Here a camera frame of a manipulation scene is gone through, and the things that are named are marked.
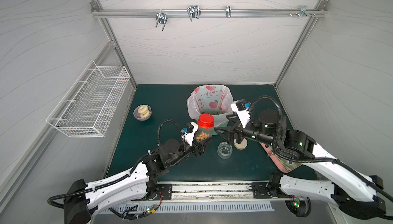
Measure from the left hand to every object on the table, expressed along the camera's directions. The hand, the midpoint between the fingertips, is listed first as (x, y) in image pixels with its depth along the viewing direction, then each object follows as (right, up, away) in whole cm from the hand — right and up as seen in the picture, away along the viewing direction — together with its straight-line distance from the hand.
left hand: (206, 134), depth 67 cm
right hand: (+6, +7, -9) cm, 13 cm away
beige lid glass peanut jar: (+12, -14, +20) cm, 27 cm away
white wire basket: (-54, +12, +1) cm, 55 cm away
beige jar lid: (+22, -11, +21) cm, 33 cm away
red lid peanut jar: (0, +7, -7) cm, 9 cm away
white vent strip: (-11, -35, +3) cm, 37 cm away
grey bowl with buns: (-40, +7, +30) cm, 51 cm away
